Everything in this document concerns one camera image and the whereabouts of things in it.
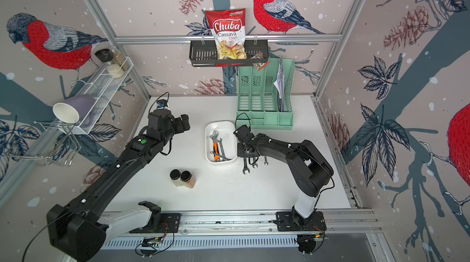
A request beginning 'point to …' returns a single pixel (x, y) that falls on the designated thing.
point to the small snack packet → (259, 65)
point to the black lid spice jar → (174, 177)
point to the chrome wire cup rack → (45, 139)
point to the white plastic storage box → (227, 133)
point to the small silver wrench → (265, 160)
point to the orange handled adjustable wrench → (216, 149)
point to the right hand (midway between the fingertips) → (242, 150)
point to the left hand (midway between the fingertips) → (182, 113)
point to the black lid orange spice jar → (188, 179)
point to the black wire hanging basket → (203, 54)
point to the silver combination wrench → (254, 163)
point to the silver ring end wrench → (221, 149)
